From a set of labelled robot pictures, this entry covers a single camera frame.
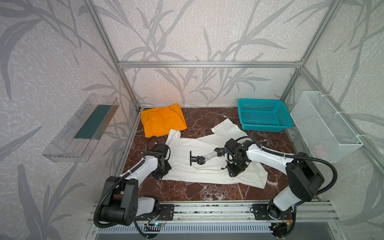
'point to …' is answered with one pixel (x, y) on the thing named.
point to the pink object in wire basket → (318, 150)
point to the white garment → (201, 158)
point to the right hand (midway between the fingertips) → (231, 169)
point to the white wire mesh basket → (325, 134)
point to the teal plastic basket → (264, 115)
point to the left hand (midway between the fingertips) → (168, 167)
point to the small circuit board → (159, 224)
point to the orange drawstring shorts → (160, 122)
